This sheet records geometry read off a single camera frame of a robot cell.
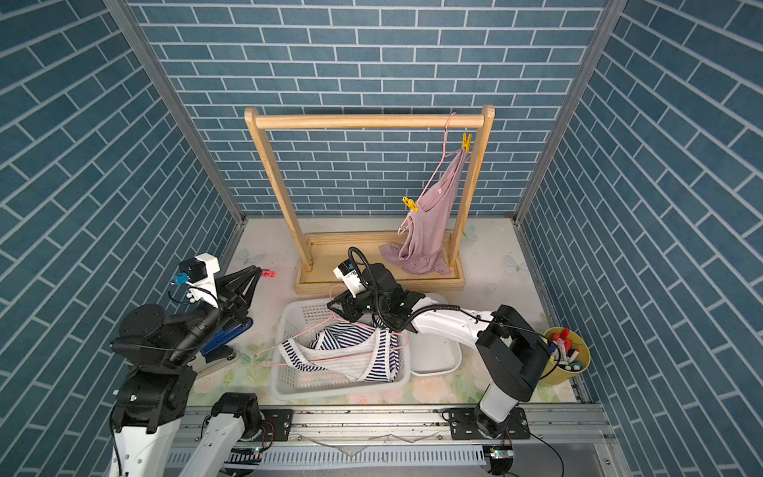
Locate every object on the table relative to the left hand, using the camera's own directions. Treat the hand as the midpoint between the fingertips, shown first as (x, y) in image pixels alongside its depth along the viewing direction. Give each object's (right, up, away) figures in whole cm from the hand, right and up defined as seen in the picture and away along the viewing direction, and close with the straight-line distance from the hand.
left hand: (267, 271), depth 58 cm
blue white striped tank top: (+12, -22, +24) cm, 35 cm away
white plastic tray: (+36, -28, +28) cm, 54 cm away
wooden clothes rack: (-3, +1, +50) cm, 50 cm away
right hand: (+9, -11, +20) cm, 24 cm away
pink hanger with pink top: (+43, +34, +46) cm, 72 cm away
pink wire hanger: (+7, -16, +24) cm, 30 cm away
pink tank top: (+35, +4, +32) cm, 48 cm away
